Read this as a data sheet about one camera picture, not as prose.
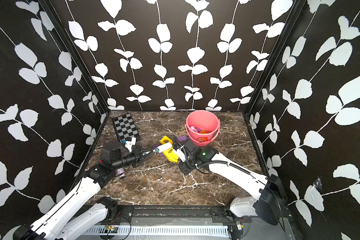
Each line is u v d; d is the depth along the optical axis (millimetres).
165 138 1037
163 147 788
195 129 925
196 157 571
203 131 1039
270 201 390
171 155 807
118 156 607
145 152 712
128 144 702
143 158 670
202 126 1035
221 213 746
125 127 1072
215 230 702
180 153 637
